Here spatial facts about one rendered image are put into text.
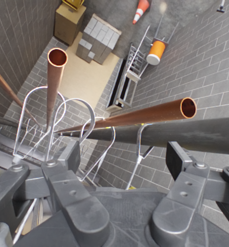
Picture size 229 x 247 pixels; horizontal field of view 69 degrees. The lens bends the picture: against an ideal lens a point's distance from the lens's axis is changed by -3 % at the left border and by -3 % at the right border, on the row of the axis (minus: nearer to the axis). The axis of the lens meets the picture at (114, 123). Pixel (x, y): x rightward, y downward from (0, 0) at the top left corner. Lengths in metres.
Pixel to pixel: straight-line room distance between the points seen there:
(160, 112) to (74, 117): 5.91
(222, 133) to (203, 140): 0.06
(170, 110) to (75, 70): 6.33
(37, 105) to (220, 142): 5.90
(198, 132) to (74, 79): 6.09
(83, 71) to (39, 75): 1.50
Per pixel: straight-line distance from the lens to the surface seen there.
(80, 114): 6.19
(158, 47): 4.62
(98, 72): 6.72
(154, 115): 0.28
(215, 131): 0.45
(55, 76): 0.32
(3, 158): 2.61
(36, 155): 4.40
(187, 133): 0.50
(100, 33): 5.85
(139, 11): 4.84
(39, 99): 6.16
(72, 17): 5.70
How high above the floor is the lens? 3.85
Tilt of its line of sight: 12 degrees down
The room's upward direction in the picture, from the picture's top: 156 degrees counter-clockwise
